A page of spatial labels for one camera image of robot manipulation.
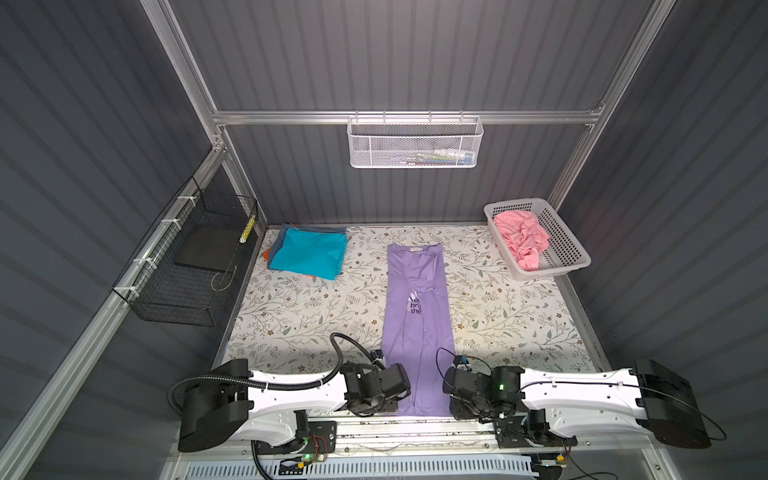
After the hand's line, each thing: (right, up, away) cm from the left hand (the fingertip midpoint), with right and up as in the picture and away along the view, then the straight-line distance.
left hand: (396, 405), depth 78 cm
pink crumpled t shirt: (+49, +46, +33) cm, 75 cm away
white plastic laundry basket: (+61, +40, +30) cm, 79 cm away
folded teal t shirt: (-28, +40, +27) cm, 56 cm away
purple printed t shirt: (+6, +17, +15) cm, 24 cm away
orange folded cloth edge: (-48, +40, +33) cm, 71 cm away
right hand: (+15, -2, -1) cm, 15 cm away
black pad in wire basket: (-48, +42, -1) cm, 64 cm away
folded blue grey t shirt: (-43, +46, +33) cm, 71 cm away
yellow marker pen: (-42, +48, +6) cm, 64 cm away
